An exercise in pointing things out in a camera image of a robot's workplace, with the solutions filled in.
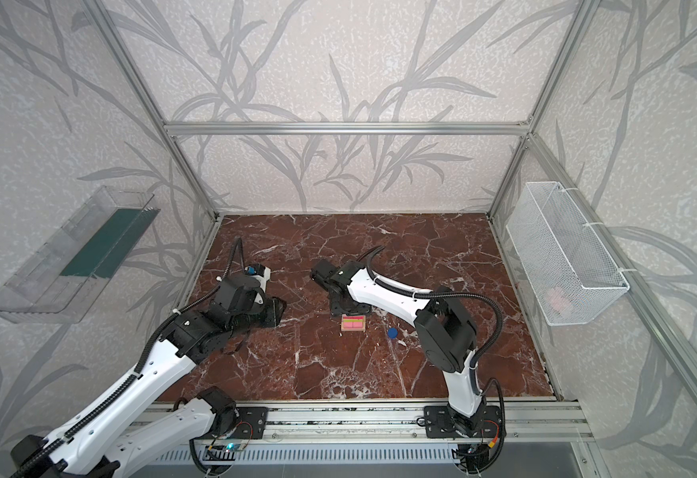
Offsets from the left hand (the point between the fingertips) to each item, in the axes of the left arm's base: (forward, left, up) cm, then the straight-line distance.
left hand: (287, 296), depth 76 cm
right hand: (+5, -15, -12) cm, 19 cm away
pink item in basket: (-2, -68, +2) cm, 68 cm away
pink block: (-1, -15, -18) cm, 23 cm away
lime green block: (+1, -16, -16) cm, 23 cm away
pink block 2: (-1, -18, -18) cm, 25 cm away
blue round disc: (-2, -29, -19) cm, 34 cm away
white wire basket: (-3, -63, +16) cm, 65 cm away
